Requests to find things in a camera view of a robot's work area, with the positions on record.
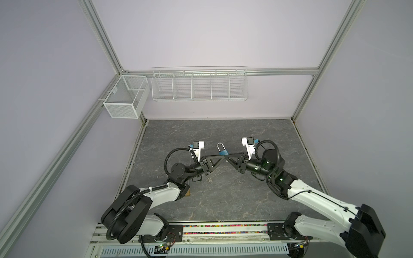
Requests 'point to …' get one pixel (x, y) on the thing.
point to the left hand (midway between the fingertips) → (225, 161)
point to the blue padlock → (224, 152)
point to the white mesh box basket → (127, 97)
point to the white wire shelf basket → (200, 84)
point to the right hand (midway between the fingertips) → (225, 158)
